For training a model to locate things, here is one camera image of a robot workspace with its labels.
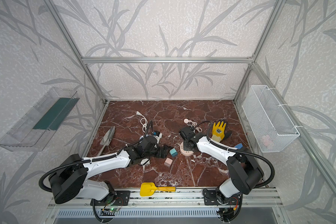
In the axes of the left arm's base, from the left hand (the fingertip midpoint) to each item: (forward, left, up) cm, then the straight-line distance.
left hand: (165, 149), depth 84 cm
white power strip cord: (+27, +19, -8) cm, 34 cm away
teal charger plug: (0, -5, -5) cm, 7 cm away
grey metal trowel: (+10, +42, -7) cm, 44 cm away
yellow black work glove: (+16, -38, -4) cm, 41 cm away
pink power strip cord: (+24, -18, -6) cm, 30 cm away
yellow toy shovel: (-20, +9, -6) cm, 23 cm away
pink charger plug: (-6, -2, -5) cm, 8 cm away
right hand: (+4, -15, -3) cm, 16 cm away
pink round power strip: (0, -14, -5) cm, 15 cm away
